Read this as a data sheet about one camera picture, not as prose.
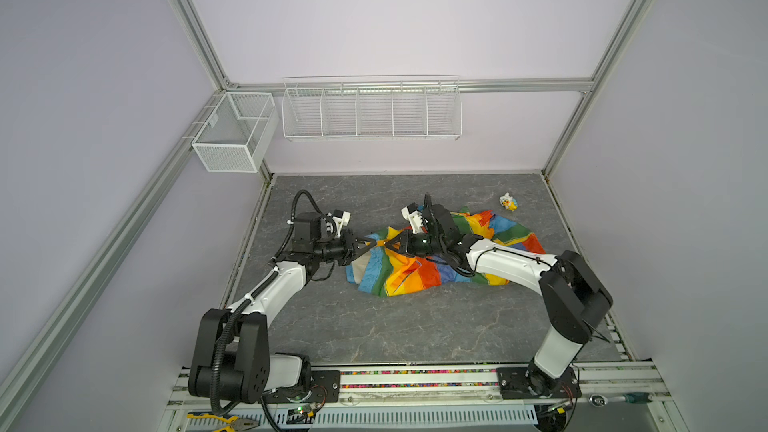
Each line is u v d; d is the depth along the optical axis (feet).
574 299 1.53
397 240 2.74
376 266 2.70
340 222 2.59
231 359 1.37
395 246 2.68
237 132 3.29
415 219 2.61
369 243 2.64
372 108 3.25
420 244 2.46
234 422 2.24
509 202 3.55
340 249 2.43
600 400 2.29
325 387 2.42
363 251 2.62
